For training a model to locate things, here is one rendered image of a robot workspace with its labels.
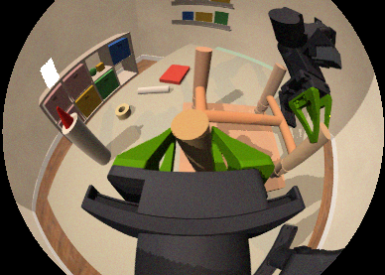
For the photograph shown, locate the red flat rectangular block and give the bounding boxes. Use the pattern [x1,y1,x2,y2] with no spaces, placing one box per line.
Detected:
[159,65,190,85]

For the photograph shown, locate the beige bottle with red pointed cap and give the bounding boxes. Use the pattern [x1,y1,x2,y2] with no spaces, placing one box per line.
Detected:
[57,107,111,166]

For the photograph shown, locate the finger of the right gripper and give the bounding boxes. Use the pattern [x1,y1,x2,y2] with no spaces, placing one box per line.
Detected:
[306,94,332,129]
[288,87,321,144]

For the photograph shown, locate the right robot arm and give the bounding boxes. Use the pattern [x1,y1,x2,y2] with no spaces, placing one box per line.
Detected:
[268,7,342,128]

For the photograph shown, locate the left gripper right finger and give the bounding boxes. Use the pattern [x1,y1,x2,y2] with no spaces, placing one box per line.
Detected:
[211,126,275,185]

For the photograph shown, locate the white cylinder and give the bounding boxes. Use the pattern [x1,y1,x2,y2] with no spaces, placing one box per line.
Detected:
[137,86,170,94]

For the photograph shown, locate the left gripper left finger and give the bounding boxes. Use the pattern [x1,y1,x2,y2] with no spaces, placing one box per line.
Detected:
[111,128,177,172]

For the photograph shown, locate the light brown wooden stool seat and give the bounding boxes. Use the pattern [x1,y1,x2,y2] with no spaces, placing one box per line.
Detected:
[179,102,286,192]

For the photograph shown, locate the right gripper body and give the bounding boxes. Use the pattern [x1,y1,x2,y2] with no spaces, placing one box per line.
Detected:
[281,60,330,102]

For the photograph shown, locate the brown wooden stool legs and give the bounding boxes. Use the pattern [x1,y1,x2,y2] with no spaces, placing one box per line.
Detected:
[171,47,330,179]

